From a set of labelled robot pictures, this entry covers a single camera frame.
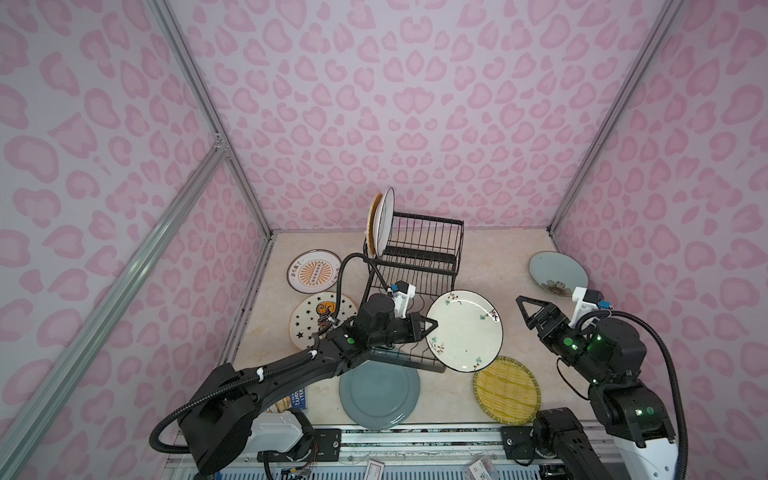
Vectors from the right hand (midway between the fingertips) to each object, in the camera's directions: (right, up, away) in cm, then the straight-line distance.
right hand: (523, 306), depth 64 cm
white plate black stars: (-56, -8, +31) cm, 65 cm away
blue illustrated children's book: (-54, -27, +14) cm, 62 cm away
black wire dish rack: (-16, +12, +43) cm, 47 cm away
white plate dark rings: (-31, +22, +26) cm, 46 cm away
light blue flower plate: (+32, +4, +45) cm, 55 cm away
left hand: (-16, -5, +8) cm, 19 cm away
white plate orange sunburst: (-57, +5, +43) cm, 71 cm away
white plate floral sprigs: (-9, -8, +10) cm, 16 cm away
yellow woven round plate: (+3, -26, +16) cm, 31 cm away
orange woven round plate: (-34, +19, +13) cm, 41 cm away
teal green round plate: (-32, -27, +18) cm, 46 cm away
